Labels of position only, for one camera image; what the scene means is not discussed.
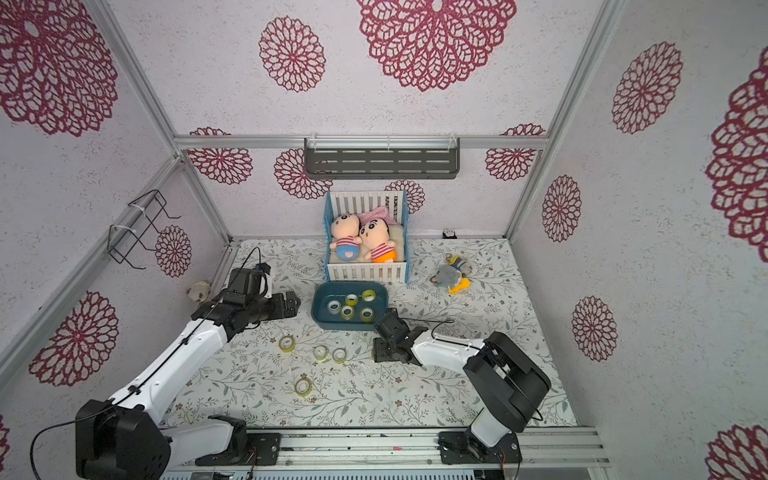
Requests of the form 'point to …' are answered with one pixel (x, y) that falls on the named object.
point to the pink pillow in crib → (379, 212)
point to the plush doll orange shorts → (374, 236)
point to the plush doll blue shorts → (345, 229)
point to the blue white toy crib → (357, 202)
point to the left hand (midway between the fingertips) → (286, 305)
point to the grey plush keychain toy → (450, 275)
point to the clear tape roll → (334, 307)
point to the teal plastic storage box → (337, 290)
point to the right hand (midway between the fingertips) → (390, 350)
